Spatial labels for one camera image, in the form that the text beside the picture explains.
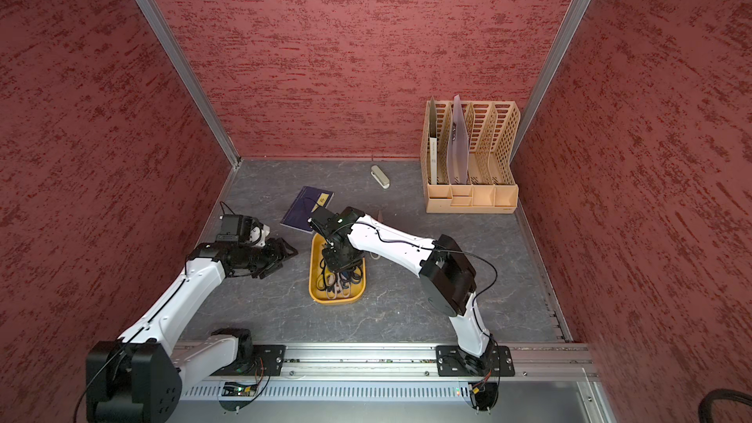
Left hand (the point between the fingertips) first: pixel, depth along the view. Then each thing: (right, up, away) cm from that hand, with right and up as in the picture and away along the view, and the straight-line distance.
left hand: (290, 263), depth 82 cm
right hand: (+15, -2, 0) cm, 16 cm away
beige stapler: (+26, +26, +31) cm, 48 cm away
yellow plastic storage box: (+8, -10, 0) cm, 13 cm away
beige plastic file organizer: (+67, +41, +22) cm, 81 cm away
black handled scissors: (+12, -6, +4) cm, 14 cm away
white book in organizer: (+43, +31, +11) cm, 54 cm away
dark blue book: (-4, +14, +24) cm, 28 cm away
